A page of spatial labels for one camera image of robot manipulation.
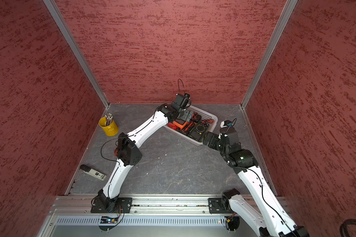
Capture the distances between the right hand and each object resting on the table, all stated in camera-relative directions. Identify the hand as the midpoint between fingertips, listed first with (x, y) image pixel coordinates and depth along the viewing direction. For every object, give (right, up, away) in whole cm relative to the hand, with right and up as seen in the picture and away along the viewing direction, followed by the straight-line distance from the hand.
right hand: (209, 140), depth 74 cm
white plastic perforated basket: (+1, +14, +29) cm, 33 cm away
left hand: (-14, +15, +16) cm, 26 cm away
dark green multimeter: (-56, -10, +15) cm, 59 cm away
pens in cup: (-60, +11, +15) cm, 63 cm away
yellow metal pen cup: (-62, +3, +22) cm, 66 cm away
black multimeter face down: (-3, +12, +29) cm, 31 cm away
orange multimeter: (-16, +8, +16) cm, 24 cm away
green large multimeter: (-3, +3, +20) cm, 21 cm away
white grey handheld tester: (-65, -19, +7) cm, 68 cm away
